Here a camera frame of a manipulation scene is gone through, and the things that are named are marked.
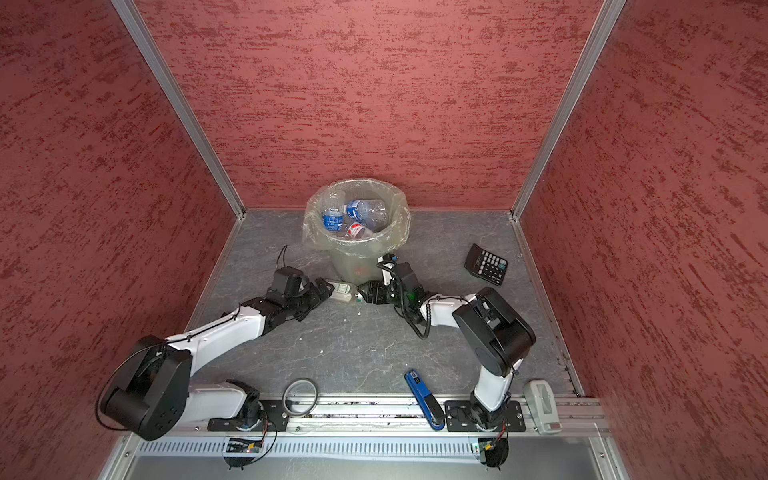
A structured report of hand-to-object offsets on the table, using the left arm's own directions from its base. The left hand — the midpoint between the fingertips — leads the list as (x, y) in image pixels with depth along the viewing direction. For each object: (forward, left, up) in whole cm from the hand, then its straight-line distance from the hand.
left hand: (326, 299), depth 90 cm
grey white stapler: (-28, -59, -2) cm, 65 cm away
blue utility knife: (-27, -29, 0) cm, 40 cm away
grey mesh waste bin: (+7, -9, +11) cm, 16 cm away
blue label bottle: (+24, -13, +14) cm, 30 cm away
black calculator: (+17, -54, -3) cm, 56 cm away
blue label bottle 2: (+22, -2, +17) cm, 28 cm away
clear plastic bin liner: (+11, +2, +22) cm, 25 cm away
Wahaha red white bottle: (+15, -10, +15) cm, 24 cm away
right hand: (+2, -11, +1) cm, 11 cm away
